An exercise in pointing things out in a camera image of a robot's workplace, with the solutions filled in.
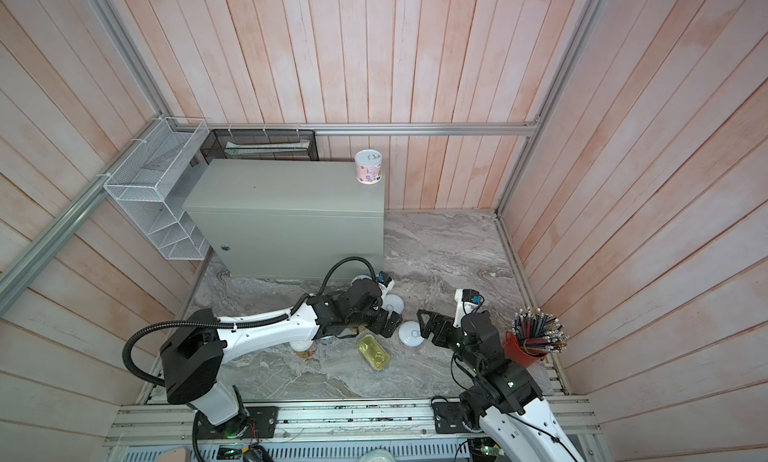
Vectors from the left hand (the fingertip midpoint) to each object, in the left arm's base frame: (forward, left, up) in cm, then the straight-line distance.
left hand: (387, 319), depth 81 cm
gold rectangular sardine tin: (-7, +4, -7) cm, 11 cm away
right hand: (-2, -11, +7) cm, 13 cm away
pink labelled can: (-3, -7, -5) cm, 9 cm away
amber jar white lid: (-7, +23, -3) cm, 24 cm away
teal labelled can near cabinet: (+16, +8, -3) cm, 18 cm away
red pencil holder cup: (-4, -39, +1) cm, 39 cm away
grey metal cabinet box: (+19, +27, +20) cm, 38 cm away
